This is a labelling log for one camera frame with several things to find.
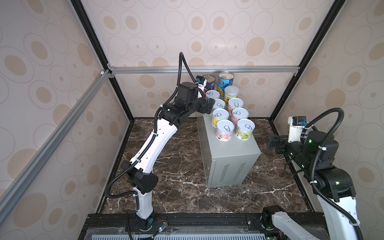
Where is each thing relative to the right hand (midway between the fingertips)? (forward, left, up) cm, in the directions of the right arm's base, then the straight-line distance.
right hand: (279, 132), depth 60 cm
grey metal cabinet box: (-7, +21, -12) cm, 25 cm away
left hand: (+18, +27, +6) cm, 33 cm away
